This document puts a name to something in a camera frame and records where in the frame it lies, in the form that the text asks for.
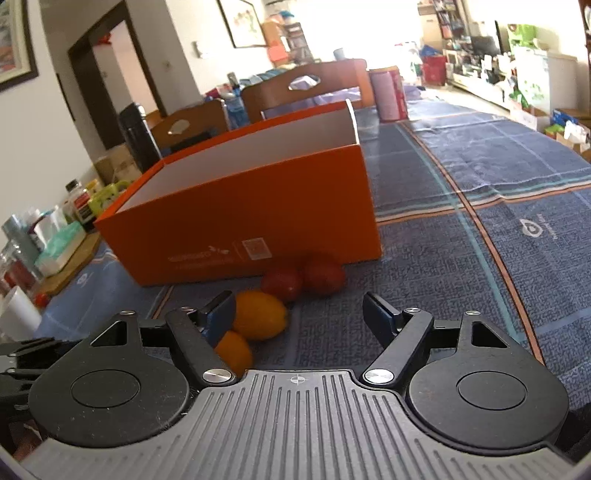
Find white chest freezer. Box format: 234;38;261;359
512;46;578;116

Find grey metal canister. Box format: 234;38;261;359
2;215;40;259

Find green and white carton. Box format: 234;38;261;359
508;24;539;47

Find tall cluttered bookshelf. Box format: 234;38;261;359
434;0;467;42

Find green plastic container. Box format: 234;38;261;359
88;182;127;217

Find framed flower picture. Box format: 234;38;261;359
217;0;267;49

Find dark bottle with white label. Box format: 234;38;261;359
65;180;95;232

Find small orange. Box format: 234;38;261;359
215;330;254;377

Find black television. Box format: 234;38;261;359
471;21;504;58

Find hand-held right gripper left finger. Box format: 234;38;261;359
90;291;237;387

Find purple blanket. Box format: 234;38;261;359
402;83;439;100

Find white cup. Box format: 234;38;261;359
0;286;42;342

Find orange cardboard box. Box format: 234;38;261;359
93;99;383;287

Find blue packet box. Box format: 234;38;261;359
549;109;583;127

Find open brown cardboard box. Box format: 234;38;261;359
556;124;591;153

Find brown cardboard carton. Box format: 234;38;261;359
95;148;141;185

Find dark framed wall picture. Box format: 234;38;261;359
0;0;40;93

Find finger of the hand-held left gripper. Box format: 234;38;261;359
0;338;70;365
0;368;40;408

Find red cylindrical tin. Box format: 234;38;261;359
369;67;409;121

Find wooden chair with oval cutout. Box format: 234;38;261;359
240;58;375;123
150;98;230;151

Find red plastic basket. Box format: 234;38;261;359
422;55;448;86

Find beige standing air conditioner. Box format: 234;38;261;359
418;4;441;44

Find white television stand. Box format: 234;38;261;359
452;69;518;109

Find blue patterned tablecloth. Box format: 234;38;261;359
34;88;591;411

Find large orange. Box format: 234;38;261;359
231;290;288;341

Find dark door frame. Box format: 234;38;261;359
68;0;167;148

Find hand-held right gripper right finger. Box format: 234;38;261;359
361;292;506;386

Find wooden board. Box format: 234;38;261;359
41;231;102;296

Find small bookshelf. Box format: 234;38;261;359
281;21;315;63

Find green tissue box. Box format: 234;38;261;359
34;222;88;278

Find red round fruit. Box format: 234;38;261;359
262;268;304;303
302;253;347;294

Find white printed carton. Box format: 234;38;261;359
510;104;550;130

